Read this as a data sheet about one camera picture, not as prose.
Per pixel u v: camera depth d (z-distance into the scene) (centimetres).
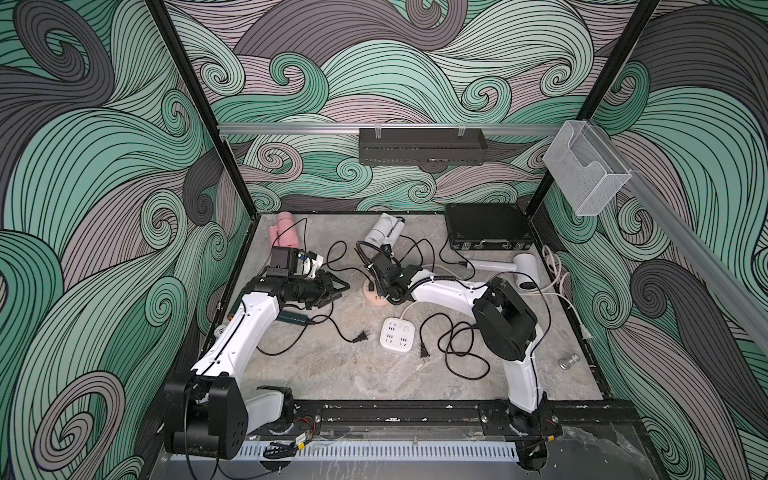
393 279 71
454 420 74
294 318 88
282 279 63
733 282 53
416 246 110
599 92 84
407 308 92
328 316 91
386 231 109
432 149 94
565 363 81
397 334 86
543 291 98
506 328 50
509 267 101
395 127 95
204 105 88
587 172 76
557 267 98
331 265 104
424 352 83
